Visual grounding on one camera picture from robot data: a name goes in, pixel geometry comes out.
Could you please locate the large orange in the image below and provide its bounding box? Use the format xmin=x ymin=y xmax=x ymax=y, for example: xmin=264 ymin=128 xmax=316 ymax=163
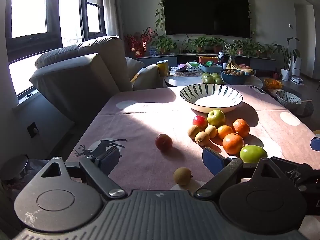
xmin=222 ymin=133 xmax=244 ymax=155

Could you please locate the green mango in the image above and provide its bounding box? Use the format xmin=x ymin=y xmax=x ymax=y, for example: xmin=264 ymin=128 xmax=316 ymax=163
xmin=239 ymin=145 xmax=267 ymax=164

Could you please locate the small orange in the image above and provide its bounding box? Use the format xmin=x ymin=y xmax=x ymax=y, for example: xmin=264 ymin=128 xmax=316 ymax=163
xmin=217 ymin=125 xmax=234 ymax=140

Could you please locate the brown kiwi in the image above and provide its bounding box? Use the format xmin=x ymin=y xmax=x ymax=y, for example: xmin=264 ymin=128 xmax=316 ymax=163
xmin=173 ymin=167 xmax=193 ymax=186

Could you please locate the red yellow apple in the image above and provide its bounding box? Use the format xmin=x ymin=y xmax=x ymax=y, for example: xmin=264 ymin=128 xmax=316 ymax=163
xmin=193 ymin=115 xmax=208 ymax=131

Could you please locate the green apple with stem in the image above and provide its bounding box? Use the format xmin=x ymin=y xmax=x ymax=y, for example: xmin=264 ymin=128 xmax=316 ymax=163
xmin=207 ymin=109 xmax=226 ymax=128

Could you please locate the dark red apple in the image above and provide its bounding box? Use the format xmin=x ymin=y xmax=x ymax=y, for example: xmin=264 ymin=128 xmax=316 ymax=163
xmin=155 ymin=134 xmax=172 ymax=152

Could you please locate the packed green fruits tray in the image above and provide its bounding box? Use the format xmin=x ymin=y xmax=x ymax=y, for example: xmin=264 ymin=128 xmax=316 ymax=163
xmin=201 ymin=73 xmax=223 ymax=85

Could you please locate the small striped bowl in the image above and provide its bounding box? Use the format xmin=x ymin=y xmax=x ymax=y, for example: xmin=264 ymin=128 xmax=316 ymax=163
xmin=276 ymin=90 xmax=302 ymax=110

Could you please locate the pink deer tablecloth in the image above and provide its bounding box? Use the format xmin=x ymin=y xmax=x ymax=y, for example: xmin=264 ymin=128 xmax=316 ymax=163
xmin=68 ymin=86 xmax=319 ymax=191

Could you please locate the striped ceramic fruit bowl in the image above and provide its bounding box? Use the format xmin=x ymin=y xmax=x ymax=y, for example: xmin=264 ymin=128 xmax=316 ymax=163
xmin=180 ymin=83 xmax=243 ymax=113

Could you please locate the orange basket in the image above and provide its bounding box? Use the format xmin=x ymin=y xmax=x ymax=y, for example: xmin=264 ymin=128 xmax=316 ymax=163
xmin=264 ymin=78 xmax=283 ymax=89

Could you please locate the white potted tall plant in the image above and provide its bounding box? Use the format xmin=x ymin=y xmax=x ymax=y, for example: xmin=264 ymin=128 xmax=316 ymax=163
xmin=273 ymin=37 xmax=300 ymax=81

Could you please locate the dark blue nut bowl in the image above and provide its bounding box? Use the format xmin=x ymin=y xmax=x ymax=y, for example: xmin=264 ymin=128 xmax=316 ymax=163
xmin=220 ymin=69 xmax=251 ymax=85

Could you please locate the grey sofa armchair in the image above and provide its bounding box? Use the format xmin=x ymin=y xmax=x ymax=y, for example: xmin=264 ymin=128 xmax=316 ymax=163
xmin=30 ymin=36 xmax=144 ymax=122

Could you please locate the round white coffee table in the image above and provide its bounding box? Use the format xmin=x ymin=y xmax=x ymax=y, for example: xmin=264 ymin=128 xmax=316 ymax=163
xmin=164 ymin=71 xmax=264 ymax=88

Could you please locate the blue rectangular tray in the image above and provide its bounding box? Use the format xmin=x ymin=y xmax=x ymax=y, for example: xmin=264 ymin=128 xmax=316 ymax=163
xmin=199 ymin=63 xmax=223 ymax=74

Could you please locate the banana bunch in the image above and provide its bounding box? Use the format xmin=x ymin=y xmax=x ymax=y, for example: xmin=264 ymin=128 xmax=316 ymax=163
xmin=226 ymin=59 xmax=253 ymax=74

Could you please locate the glass snack plate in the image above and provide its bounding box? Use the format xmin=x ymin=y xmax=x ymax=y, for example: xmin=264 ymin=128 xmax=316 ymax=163
xmin=173 ymin=68 xmax=203 ymax=77

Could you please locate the grey yellow cushion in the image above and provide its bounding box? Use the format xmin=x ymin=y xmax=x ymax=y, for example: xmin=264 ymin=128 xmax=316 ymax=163
xmin=131 ymin=64 xmax=163 ymax=90

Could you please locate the orange box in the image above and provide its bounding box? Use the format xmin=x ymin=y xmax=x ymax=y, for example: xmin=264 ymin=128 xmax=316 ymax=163
xmin=199 ymin=56 xmax=218 ymax=64

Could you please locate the yellow tin canister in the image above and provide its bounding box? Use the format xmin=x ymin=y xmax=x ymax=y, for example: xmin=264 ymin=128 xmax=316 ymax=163
xmin=157 ymin=60 xmax=170 ymax=77

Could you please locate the red flower decoration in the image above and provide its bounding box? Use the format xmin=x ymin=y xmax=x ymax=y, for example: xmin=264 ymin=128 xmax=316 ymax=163
xmin=124 ymin=27 xmax=157 ymax=57

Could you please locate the wall mounted black television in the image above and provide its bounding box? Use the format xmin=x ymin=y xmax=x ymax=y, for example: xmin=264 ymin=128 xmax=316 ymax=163
xmin=163 ymin=0 xmax=251 ymax=38

